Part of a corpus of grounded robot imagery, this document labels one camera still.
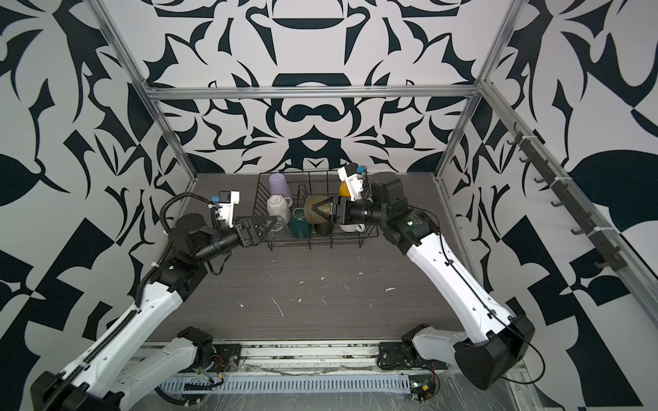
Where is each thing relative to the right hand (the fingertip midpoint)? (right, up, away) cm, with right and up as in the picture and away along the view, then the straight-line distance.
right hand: (320, 206), depth 65 cm
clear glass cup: (-16, -7, +28) cm, 33 cm away
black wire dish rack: (-9, 0, +37) cm, 38 cm away
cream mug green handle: (-8, -8, +27) cm, 29 cm away
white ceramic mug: (-16, 0, +28) cm, 33 cm away
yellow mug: (+8, +5, +36) cm, 37 cm away
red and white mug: (+11, -9, +33) cm, 36 cm away
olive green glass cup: (-2, -3, -1) cm, 4 cm away
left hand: (-14, -2, +3) cm, 14 cm away
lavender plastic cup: (-17, +7, +32) cm, 37 cm away
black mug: (0, -9, +31) cm, 32 cm away
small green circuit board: (+28, -50, +6) cm, 57 cm away
